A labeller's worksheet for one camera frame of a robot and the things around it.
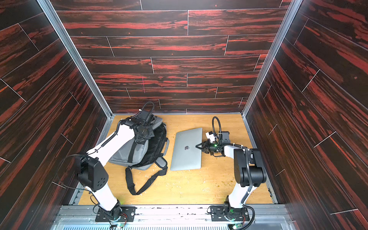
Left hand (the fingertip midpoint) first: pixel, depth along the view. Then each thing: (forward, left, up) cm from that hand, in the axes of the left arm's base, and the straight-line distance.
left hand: (151, 136), depth 88 cm
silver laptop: (-6, -21, -13) cm, 26 cm away
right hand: (-1, -30, -9) cm, 31 cm away
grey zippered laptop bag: (-12, +8, -3) cm, 14 cm away
